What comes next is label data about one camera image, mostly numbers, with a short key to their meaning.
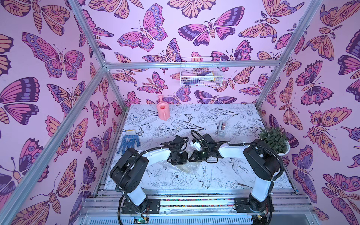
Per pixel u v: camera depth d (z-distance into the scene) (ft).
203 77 2.96
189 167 2.80
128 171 1.41
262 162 1.59
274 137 2.60
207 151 2.44
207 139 2.50
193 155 2.73
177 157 2.50
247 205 2.40
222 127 3.36
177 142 2.42
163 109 3.41
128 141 3.28
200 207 2.44
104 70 3.05
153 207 2.43
